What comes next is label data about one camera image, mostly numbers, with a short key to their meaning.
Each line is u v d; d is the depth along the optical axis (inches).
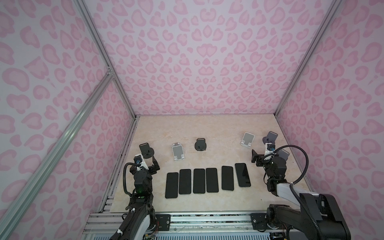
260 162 30.6
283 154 36.3
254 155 33.0
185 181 33.9
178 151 36.6
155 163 30.4
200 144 40.6
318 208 18.3
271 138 38.7
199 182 33.7
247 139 38.7
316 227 15.5
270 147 29.4
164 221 28.7
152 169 29.6
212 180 34.0
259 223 28.7
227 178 34.8
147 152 37.3
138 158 27.3
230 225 28.5
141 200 24.6
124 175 22.0
